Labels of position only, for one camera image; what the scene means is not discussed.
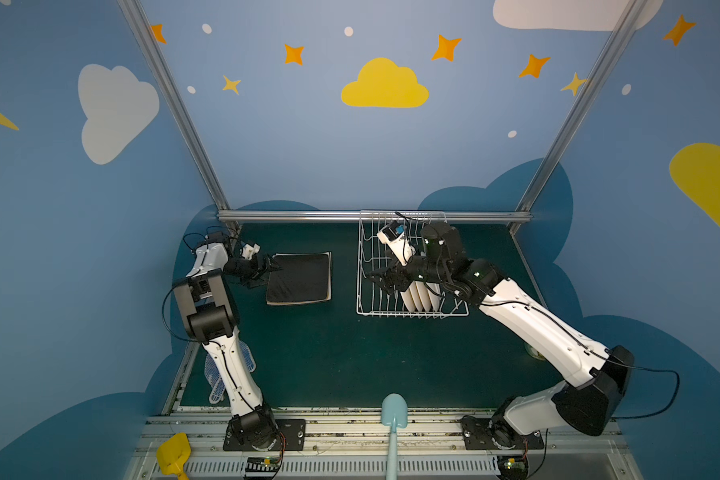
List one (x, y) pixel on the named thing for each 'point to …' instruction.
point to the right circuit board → (512, 466)
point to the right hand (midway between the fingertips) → (380, 260)
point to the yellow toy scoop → (173, 454)
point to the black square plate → (303, 278)
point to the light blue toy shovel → (394, 413)
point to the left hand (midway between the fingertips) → (272, 275)
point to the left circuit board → (259, 464)
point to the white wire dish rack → (373, 299)
